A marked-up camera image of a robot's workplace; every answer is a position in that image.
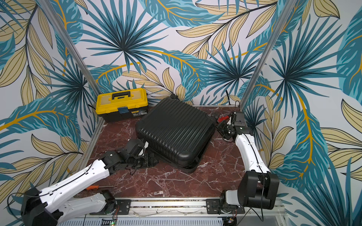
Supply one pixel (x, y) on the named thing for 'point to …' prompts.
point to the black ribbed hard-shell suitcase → (178, 134)
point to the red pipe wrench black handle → (222, 118)
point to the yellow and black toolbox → (122, 104)
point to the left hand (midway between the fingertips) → (152, 165)
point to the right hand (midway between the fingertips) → (217, 127)
